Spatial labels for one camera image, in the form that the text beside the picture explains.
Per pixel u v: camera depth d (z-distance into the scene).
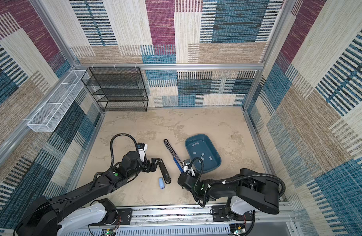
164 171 0.85
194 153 0.95
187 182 0.64
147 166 0.74
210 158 0.92
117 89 1.11
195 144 0.99
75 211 0.48
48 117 0.71
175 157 0.91
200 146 0.98
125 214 0.75
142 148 0.74
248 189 0.45
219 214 0.73
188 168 0.74
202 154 0.94
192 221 0.73
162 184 0.81
